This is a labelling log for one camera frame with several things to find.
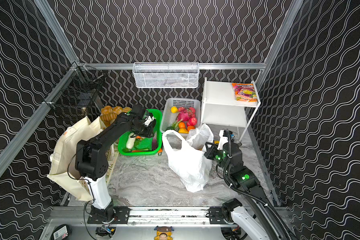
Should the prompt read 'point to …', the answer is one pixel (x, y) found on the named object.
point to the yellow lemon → (174, 109)
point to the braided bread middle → (109, 113)
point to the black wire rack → (76, 92)
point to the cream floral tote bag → (63, 169)
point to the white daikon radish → (130, 141)
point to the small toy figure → (163, 233)
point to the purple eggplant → (154, 142)
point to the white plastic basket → (168, 118)
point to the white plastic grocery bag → (190, 165)
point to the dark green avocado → (170, 128)
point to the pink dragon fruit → (185, 114)
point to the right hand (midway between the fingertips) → (206, 143)
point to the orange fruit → (190, 127)
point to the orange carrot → (138, 137)
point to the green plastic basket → (143, 146)
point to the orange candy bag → (245, 92)
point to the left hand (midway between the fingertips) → (156, 135)
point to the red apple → (192, 121)
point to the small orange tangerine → (181, 125)
